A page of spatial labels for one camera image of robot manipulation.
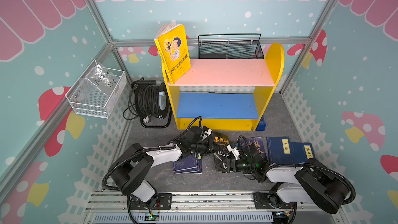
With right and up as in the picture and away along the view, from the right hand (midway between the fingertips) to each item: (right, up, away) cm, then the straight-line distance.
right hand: (220, 167), depth 81 cm
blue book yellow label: (+35, +7, +7) cm, 36 cm away
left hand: (0, +8, -1) cm, 8 cm away
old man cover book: (+23, +10, +11) cm, 28 cm away
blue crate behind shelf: (+28, +20, +15) cm, 37 cm away
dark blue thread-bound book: (-16, +1, +2) cm, 16 cm away
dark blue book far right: (+49, +6, +10) cm, 50 cm away
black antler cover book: (0, +14, +2) cm, 14 cm away
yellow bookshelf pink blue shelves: (+10, +42, +43) cm, 61 cm away
